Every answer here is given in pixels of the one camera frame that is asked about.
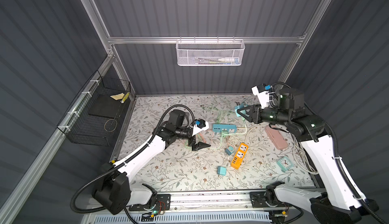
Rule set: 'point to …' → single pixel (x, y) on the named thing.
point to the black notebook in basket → (103, 105)
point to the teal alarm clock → (284, 164)
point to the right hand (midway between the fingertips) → (244, 110)
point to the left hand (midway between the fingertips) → (209, 137)
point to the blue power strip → (230, 128)
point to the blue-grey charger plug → (230, 150)
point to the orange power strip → (242, 150)
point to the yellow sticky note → (117, 97)
